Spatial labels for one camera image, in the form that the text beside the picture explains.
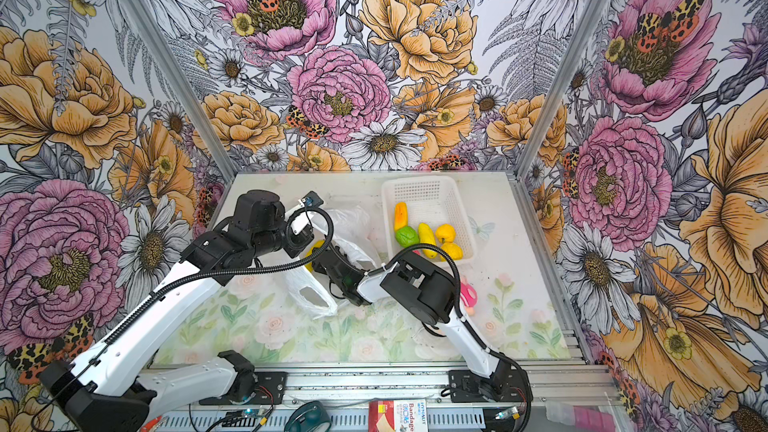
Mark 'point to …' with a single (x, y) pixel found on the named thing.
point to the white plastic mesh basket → (433, 199)
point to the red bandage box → (407, 415)
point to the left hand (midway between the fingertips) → (308, 231)
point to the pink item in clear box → (585, 418)
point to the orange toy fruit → (400, 215)
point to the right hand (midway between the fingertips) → (317, 258)
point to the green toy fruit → (406, 236)
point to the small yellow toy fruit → (446, 233)
